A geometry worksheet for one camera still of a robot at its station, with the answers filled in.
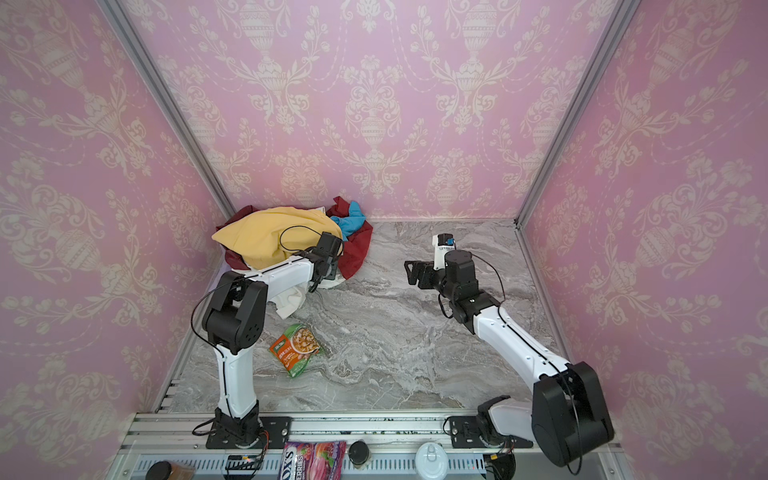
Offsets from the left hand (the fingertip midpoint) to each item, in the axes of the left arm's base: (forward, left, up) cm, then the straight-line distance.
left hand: (322, 266), depth 102 cm
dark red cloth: (+8, -10, +1) cm, 13 cm away
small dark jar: (-53, -18, +6) cm, 56 cm away
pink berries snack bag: (-54, -9, -1) cm, 55 cm away
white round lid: (-54, -34, +1) cm, 64 cm away
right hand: (-10, -31, +16) cm, 36 cm away
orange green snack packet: (-27, +4, -3) cm, 27 cm away
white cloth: (-14, +7, +1) cm, 16 cm away
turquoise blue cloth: (+16, -9, +5) cm, 19 cm away
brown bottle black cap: (-57, +22, +4) cm, 61 cm away
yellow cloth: (0, +12, +16) cm, 20 cm away
